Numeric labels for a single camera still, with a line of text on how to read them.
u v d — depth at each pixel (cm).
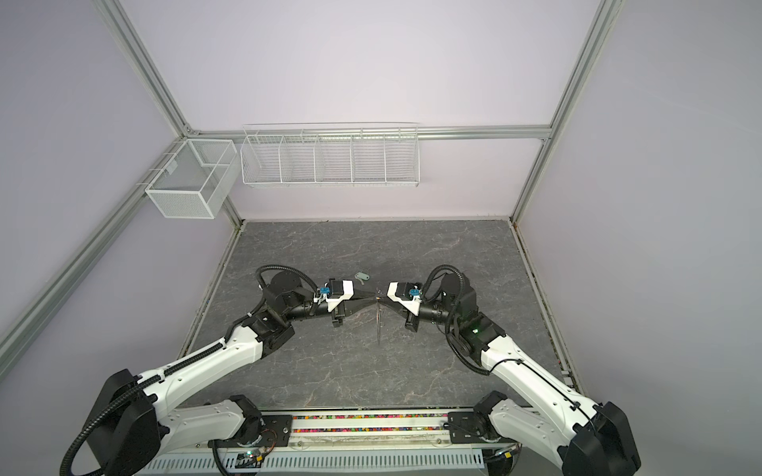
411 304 60
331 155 99
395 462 158
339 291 57
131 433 39
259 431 71
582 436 40
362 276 104
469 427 74
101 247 65
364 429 75
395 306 69
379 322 96
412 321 62
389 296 59
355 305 63
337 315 62
